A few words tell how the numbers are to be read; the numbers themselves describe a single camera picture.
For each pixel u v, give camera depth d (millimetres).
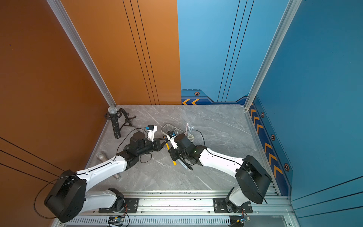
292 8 698
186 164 888
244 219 693
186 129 877
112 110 828
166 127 956
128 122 1005
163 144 791
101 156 888
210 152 557
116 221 723
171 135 725
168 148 808
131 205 741
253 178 413
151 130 744
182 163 872
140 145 661
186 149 621
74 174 450
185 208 728
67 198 409
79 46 833
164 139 806
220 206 725
